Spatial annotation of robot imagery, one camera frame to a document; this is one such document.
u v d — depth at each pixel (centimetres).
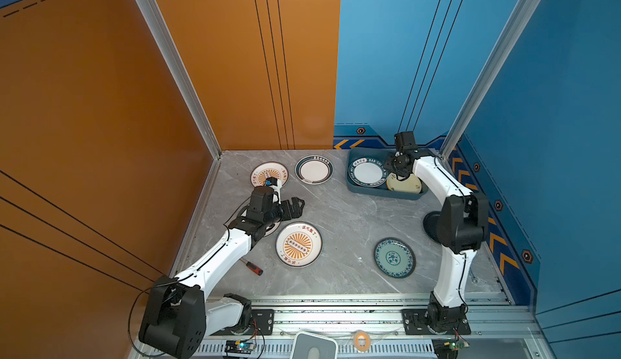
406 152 73
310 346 66
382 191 103
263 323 74
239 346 71
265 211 65
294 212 75
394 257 87
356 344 71
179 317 40
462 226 56
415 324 72
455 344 69
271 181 76
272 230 74
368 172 109
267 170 112
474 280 81
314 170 113
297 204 76
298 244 89
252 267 84
